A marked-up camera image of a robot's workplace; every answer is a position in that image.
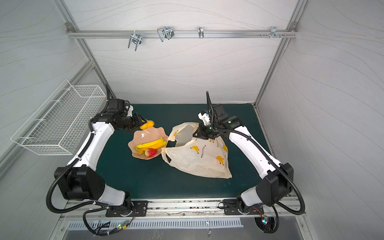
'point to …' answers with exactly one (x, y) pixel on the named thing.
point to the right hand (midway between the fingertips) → (193, 134)
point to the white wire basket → (59, 124)
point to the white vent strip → (154, 223)
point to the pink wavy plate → (144, 136)
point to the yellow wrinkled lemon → (149, 124)
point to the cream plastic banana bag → (207, 157)
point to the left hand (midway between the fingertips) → (141, 122)
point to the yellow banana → (154, 144)
